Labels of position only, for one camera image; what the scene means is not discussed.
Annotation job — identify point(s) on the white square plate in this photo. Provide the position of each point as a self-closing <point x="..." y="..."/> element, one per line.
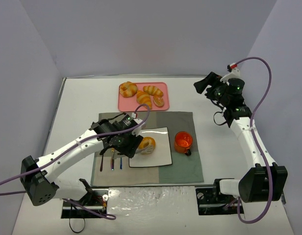
<point x="161" y="156"/>

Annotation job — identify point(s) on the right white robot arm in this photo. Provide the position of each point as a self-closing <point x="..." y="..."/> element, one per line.
<point x="264" y="174"/>

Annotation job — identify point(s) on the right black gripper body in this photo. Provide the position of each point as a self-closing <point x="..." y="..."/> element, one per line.
<point x="207" y="85"/>

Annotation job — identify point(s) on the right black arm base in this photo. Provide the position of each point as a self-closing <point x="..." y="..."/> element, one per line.
<point x="219" y="198"/>

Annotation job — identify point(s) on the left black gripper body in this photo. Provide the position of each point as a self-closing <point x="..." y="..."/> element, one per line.
<point x="135" y="147"/>

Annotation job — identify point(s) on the orange mug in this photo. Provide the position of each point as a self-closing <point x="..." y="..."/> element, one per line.
<point x="183" y="142"/>

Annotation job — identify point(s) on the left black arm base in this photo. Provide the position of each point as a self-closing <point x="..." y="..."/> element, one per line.
<point x="96" y="203"/>

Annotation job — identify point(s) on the golden bagel bread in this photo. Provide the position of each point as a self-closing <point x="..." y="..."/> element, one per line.
<point x="147" y="141"/>

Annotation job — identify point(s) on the large striped croissant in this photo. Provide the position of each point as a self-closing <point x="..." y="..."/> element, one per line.
<point x="143" y="98"/>

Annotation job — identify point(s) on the iridescent spoon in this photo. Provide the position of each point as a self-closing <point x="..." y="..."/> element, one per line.
<point x="121" y="164"/>

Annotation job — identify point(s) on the grey patchwork placemat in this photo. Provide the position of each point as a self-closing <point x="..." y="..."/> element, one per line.
<point x="183" y="170"/>

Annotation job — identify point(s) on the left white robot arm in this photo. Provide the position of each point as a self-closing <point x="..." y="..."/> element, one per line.
<point x="41" y="177"/>

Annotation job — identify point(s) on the pink plastic tray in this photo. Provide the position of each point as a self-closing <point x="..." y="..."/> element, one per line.
<point x="130" y="104"/>

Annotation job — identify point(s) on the twisted bun bread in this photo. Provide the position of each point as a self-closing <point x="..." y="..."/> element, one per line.
<point x="128" y="89"/>

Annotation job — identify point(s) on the iridescent fork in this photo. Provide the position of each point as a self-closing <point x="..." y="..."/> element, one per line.
<point x="102" y="162"/>

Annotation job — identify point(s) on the small orange glazed bread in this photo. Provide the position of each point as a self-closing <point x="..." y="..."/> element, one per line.
<point x="158" y="101"/>

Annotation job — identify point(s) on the small striped croissant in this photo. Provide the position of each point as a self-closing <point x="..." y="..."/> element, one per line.
<point x="152" y="90"/>

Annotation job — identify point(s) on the iridescent knife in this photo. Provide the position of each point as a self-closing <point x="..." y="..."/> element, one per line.
<point x="112" y="160"/>

